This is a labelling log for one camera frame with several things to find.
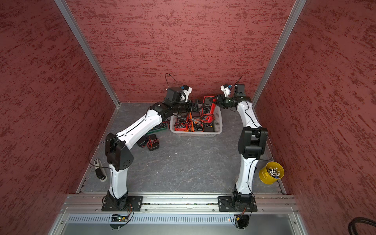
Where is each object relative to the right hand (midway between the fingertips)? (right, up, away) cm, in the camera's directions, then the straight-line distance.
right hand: (212, 102), depth 91 cm
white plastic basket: (+5, -15, +7) cm, 17 cm away
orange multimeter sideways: (-13, -14, +6) cm, 20 cm away
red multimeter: (-19, -14, +5) cm, 24 cm away
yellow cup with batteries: (+26, -37, -22) cm, 50 cm away
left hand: (-10, -4, -11) cm, 15 cm away
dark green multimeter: (-1, -18, +9) cm, 20 cm away
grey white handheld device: (-66, -40, -10) cm, 78 cm away
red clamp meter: (-3, -5, -2) cm, 6 cm away
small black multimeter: (-38, -26, +1) cm, 46 cm away
